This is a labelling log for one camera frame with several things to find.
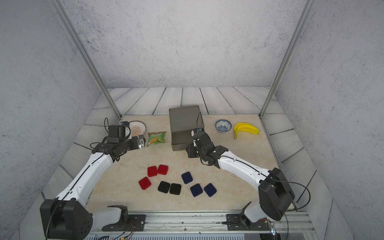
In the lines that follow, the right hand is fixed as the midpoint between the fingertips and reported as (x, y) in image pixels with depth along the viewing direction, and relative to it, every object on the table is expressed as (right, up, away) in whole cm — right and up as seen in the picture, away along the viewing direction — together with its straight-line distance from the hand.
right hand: (187, 149), depth 81 cm
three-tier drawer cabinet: (-3, +16, +8) cm, 18 cm away
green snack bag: (-22, +5, +20) cm, 30 cm away
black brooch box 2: (-7, -22, +3) cm, 24 cm away
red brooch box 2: (-22, -15, +10) cm, 28 cm away
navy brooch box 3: (+12, -22, +2) cm, 26 cm away
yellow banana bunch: (+39, +12, +27) cm, 49 cm away
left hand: (-26, +5, +2) cm, 27 cm away
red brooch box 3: (-25, -20, +6) cm, 33 cm away
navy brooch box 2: (+5, -22, +2) cm, 23 cm away
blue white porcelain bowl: (+24, +13, +30) cm, 41 cm away
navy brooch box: (-1, -18, +8) cm, 19 cm away
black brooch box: (-13, -21, +3) cm, 25 cm away
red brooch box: (-16, -14, +10) cm, 23 cm away
